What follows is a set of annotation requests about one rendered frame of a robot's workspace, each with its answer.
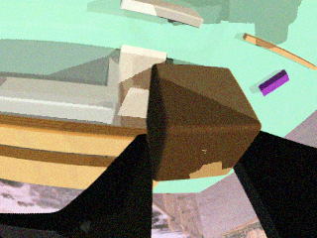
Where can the brown cube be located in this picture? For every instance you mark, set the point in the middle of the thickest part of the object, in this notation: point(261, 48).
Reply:
point(199, 121)

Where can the small purple block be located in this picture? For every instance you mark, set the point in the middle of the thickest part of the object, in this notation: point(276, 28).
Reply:
point(274, 82)

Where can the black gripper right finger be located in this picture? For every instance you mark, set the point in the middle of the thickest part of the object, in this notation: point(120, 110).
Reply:
point(280, 179)

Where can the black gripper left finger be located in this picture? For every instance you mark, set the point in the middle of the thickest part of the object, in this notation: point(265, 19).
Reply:
point(117, 205)

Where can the tan thin flat bar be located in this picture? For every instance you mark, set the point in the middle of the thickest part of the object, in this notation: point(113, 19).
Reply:
point(262, 43)

